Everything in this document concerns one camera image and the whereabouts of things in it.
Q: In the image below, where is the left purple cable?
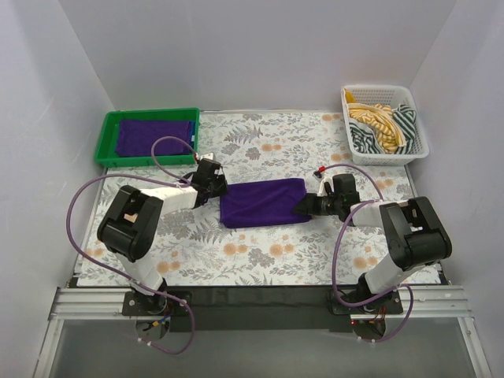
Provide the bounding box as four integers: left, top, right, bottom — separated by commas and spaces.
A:
65, 135, 200, 354

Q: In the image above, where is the aluminium rail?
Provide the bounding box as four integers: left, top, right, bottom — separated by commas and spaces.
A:
50, 285, 473, 320

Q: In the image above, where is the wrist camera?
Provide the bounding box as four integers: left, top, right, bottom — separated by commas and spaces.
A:
313, 166, 333, 197
195, 153, 215, 161

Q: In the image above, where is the yellow white striped towel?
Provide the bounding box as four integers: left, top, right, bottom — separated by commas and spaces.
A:
347, 102, 406, 154

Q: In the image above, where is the green white striped towel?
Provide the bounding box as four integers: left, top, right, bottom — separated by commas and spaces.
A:
348, 104, 417, 154

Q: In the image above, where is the blue towel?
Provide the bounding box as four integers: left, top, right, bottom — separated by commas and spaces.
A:
187, 120, 197, 154

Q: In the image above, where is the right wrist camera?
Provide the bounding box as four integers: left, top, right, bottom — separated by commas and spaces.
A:
313, 166, 333, 197

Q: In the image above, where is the green plastic tray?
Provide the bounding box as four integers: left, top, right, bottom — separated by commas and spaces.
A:
94, 108, 200, 168

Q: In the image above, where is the purple towel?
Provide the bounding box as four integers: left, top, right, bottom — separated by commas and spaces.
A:
115, 120, 190, 158
220, 178, 311, 228

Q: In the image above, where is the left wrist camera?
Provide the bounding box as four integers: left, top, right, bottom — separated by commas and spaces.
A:
195, 153, 215, 161

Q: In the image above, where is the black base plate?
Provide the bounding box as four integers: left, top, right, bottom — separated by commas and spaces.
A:
121, 286, 395, 335

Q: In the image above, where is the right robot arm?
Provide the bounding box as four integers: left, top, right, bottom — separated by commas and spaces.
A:
293, 173, 452, 308

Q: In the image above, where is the white plastic laundry basket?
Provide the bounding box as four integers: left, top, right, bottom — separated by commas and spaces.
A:
341, 84, 429, 165

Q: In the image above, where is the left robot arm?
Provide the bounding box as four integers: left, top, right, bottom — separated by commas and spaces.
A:
97, 157, 228, 313

